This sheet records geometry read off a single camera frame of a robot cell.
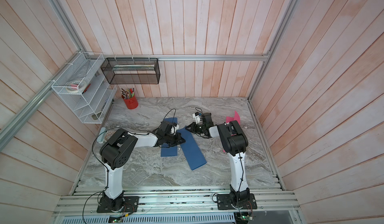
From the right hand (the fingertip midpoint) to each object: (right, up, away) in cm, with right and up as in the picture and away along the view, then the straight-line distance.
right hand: (186, 127), depth 103 cm
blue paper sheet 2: (+4, -13, -9) cm, 17 cm away
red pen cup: (-41, +18, +8) cm, 46 cm away
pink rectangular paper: (+36, +7, +1) cm, 37 cm away
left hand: (0, -9, -7) cm, 12 cm away
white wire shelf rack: (-50, +15, -24) cm, 57 cm away
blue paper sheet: (-12, -14, -10) cm, 21 cm away
